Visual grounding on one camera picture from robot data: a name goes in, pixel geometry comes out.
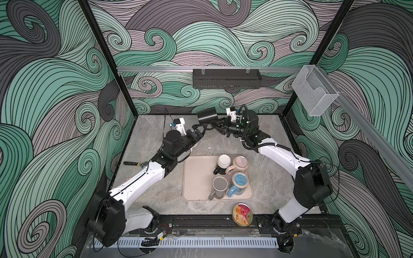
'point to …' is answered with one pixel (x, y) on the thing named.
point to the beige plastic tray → (199, 183)
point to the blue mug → (240, 181)
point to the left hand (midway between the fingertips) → (204, 127)
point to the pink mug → (240, 163)
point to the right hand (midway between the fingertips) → (210, 123)
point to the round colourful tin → (242, 214)
